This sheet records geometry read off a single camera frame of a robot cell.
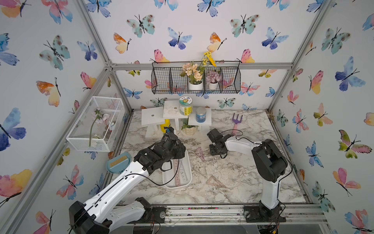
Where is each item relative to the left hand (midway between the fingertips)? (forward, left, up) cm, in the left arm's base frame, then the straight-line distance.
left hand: (183, 147), depth 75 cm
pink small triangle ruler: (-11, -19, -22) cm, 31 cm away
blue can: (+22, -10, +1) cm, 24 cm away
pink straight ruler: (-4, +5, -21) cm, 22 cm away
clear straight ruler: (-4, +2, -21) cm, 21 cm away
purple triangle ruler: (+8, -9, -21) cm, 24 cm away
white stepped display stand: (+26, +21, -6) cm, 34 cm away
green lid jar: (+22, -1, +8) cm, 23 cm away
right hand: (+9, -20, -21) cm, 30 cm away
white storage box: (-6, +10, -21) cm, 24 cm away
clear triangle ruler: (-2, -14, -22) cm, 26 cm away
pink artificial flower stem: (+13, +43, +10) cm, 46 cm away
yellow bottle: (+24, +12, -8) cm, 28 cm away
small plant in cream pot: (+21, -3, -14) cm, 25 cm away
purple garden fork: (+35, -39, -22) cm, 57 cm away
